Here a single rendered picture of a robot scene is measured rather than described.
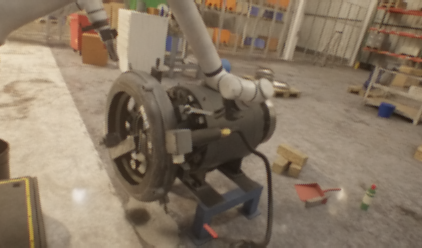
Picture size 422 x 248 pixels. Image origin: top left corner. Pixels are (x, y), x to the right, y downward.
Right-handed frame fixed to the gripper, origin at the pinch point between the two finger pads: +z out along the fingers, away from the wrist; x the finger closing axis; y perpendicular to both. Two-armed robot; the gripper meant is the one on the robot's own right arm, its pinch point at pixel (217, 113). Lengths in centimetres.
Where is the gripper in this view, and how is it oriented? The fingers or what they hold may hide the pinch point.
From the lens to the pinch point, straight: 134.5
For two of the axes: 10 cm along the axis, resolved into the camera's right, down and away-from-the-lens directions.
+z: -5.9, 3.0, 7.5
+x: -0.7, -9.4, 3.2
